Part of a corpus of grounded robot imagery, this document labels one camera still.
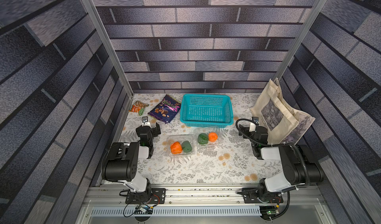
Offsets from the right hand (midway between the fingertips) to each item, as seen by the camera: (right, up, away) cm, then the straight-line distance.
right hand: (248, 124), depth 94 cm
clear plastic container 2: (-33, -5, +4) cm, 33 cm away
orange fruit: (-46, -13, -10) cm, 49 cm away
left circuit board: (-61, -39, -23) cm, 76 cm away
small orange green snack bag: (-76, +11, +13) cm, 78 cm away
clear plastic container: (-44, -10, 0) cm, 45 cm away
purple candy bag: (-55, +9, +9) cm, 57 cm away
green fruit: (-30, -9, -5) cm, 31 cm away
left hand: (-64, +1, -1) cm, 64 cm away
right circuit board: (+1, -40, -24) cm, 47 cm away
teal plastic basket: (-26, +8, +16) cm, 32 cm away
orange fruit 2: (-24, -8, -4) cm, 25 cm away
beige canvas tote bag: (+14, +2, -16) cm, 21 cm away
